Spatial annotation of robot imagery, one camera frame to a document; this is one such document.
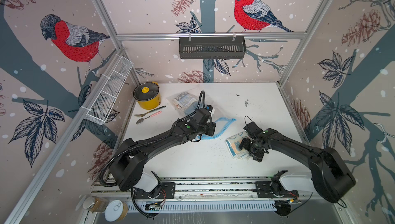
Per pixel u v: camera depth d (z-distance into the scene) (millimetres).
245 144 789
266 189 728
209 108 744
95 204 632
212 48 1043
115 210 645
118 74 859
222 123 852
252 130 700
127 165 420
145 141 475
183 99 1074
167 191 732
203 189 753
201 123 646
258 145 630
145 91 1001
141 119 1007
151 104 1028
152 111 1037
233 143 876
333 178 415
